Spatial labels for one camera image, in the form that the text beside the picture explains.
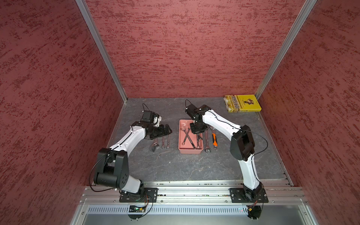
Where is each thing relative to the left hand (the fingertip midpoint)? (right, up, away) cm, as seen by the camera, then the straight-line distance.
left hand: (165, 135), depth 87 cm
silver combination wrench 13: (-2, -6, +7) cm, 10 cm away
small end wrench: (+1, -8, +5) cm, 9 cm away
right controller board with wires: (+48, -36, -18) cm, 63 cm away
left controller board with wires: (-13, -38, -16) cm, 43 cm away
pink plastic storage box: (+15, -7, +7) cm, 18 cm away
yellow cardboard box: (+60, +22, +26) cm, 69 cm away
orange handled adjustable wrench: (+33, -3, +9) cm, 35 cm away
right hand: (+21, +1, +3) cm, 22 cm away
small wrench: (+12, -7, +7) cm, 15 cm away
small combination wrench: (+12, +2, +13) cm, 18 cm away
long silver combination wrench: (+28, -10, +5) cm, 30 cm away
